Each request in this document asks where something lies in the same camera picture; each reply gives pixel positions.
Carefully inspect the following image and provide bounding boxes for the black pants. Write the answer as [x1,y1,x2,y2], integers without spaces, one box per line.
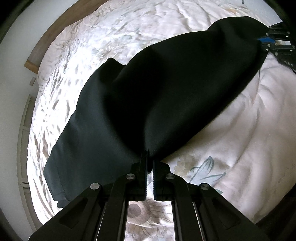
[43,16,268,208]

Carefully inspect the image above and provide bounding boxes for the white floral duvet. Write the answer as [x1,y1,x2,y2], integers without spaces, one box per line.
[27,1,295,240]

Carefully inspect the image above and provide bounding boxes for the wooden headboard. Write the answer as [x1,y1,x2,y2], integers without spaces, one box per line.
[24,0,107,74]

